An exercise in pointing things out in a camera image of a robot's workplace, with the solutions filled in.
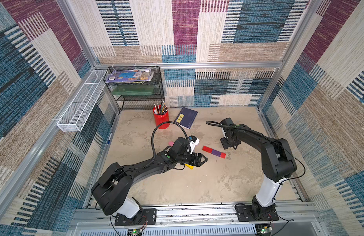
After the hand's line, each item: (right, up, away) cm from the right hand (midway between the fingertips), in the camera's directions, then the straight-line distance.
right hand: (232, 145), depth 96 cm
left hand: (-20, -5, -15) cm, 26 cm away
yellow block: (-28, -7, -23) cm, 37 cm away
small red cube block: (-6, -6, -2) cm, 9 cm away
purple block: (-10, -5, 0) cm, 11 cm away
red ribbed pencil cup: (-47, +17, +4) cm, 50 cm away
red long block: (-16, -2, +1) cm, 16 cm away
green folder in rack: (-63, +36, +1) cm, 72 cm away
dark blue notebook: (-29, +19, +19) cm, 39 cm away
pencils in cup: (-46, +24, +7) cm, 53 cm away
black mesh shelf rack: (-74, +31, +23) cm, 84 cm away
